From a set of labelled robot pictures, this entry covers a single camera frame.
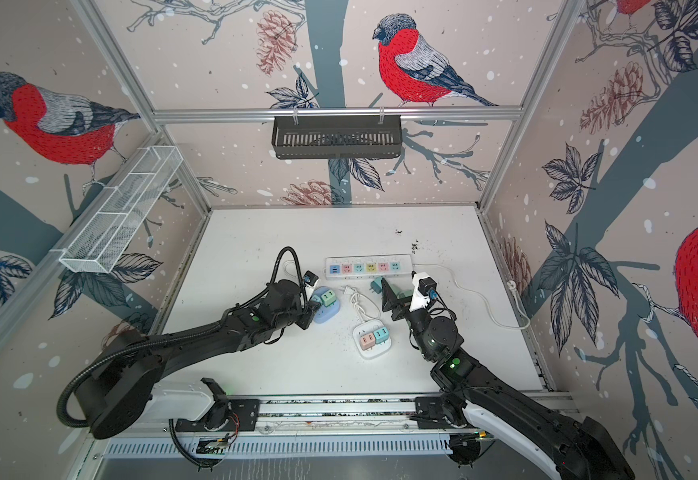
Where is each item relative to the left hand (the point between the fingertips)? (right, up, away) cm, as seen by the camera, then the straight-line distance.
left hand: (316, 303), depth 85 cm
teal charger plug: (+19, -8, -5) cm, 21 cm away
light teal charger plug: (0, +1, 0) cm, 1 cm away
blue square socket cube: (+3, -4, +4) cm, 6 cm away
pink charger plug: (+15, -9, -6) cm, 18 cm away
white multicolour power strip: (+16, +9, +15) cm, 24 cm away
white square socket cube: (+15, -8, +1) cm, 17 cm away
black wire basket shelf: (+4, +55, +21) cm, 59 cm away
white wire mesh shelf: (-52, +19, -12) cm, 56 cm away
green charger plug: (+3, +1, +3) cm, 4 cm away
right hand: (+22, +9, -11) cm, 26 cm away
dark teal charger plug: (+18, +3, +11) cm, 22 cm away
